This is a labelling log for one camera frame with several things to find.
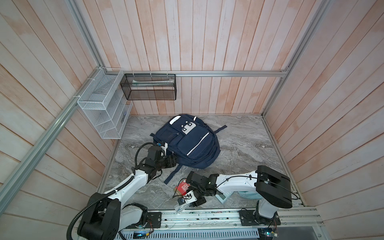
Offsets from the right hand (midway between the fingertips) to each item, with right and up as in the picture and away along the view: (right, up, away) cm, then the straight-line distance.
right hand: (188, 197), depth 81 cm
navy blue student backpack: (+5, +29, +12) cm, 31 cm away
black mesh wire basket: (-28, +69, +23) cm, 77 cm away
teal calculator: (+19, +1, -2) cm, 19 cm away
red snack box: (-3, +5, +2) cm, 6 cm away
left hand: (-8, +19, +5) cm, 22 cm away
